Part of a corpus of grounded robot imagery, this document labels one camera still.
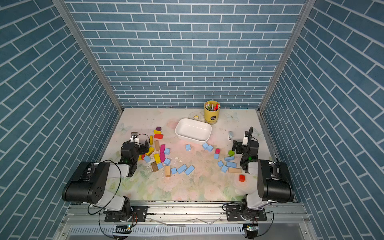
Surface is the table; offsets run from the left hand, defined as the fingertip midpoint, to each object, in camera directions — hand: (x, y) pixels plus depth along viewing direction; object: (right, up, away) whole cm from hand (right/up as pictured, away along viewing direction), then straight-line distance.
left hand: (141, 140), depth 93 cm
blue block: (+56, -12, 0) cm, 57 cm away
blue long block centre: (+26, -17, -5) cm, 31 cm away
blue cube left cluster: (+4, -12, -2) cm, 13 cm away
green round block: (+57, -9, +1) cm, 57 cm away
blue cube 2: (+49, -14, -2) cm, 51 cm away
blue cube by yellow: (+17, -13, -3) cm, 21 cm away
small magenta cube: (+48, -8, +3) cm, 49 cm away
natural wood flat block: (+57, -17, -5) cm, 60 cm away
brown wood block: (+10, -16, -4) cm, 19 cm away
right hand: (+65, -1, +2) cm, 65 cm away
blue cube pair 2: (+44, -6, +3) cm, 44 cm away
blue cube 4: (+13, -15, -4) cm, 20 cm away
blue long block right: (+57, -15, -3) cm, 59 cm away
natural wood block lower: (+18, -17, -6) cm, 26 cm away
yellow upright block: (+4, -1, +8) cm, 9 cm away
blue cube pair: (+40, -4, +3) cm, 41 cm away
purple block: (+7, +7, +13) cm, 16 cm away
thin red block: (+2, -10, -2) cm, 10 cm away
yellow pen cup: (+46, +19, +11) cm, 50 cm away
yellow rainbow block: (+6, -7, +1) cm, 9 cm away
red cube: (+61, -21, -8) cm, 65 cm away
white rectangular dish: (+32, +5, +14) cm, 36 cm away
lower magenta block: (+13, -11, +1) cm, 17 cm away
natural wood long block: (+8, -4, +7) cm, 11 cm away
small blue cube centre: (+21, -18, -6) cm, 28 cm away
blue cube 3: (+51, -17, -5) cm, 54 cm away
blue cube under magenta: (+47, -10, +1) cm, 48 cm away
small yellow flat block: (+7, +4, +13) cm, 15 cm away
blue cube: (+29, -5, +4) cm, 30 cm away
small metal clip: (+58, +2, +9) cm, 59 cm away
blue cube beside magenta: (+16, -8, +1) cm, 18 cm away
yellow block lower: (+10, -12, 0) cm, 15 cm away
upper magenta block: (+12, -6, +5) cm, 14 cm away
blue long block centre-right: (+31, -17, -4) cm, 36 cm away
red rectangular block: (+8, +2, +9) cm, 13 cm away
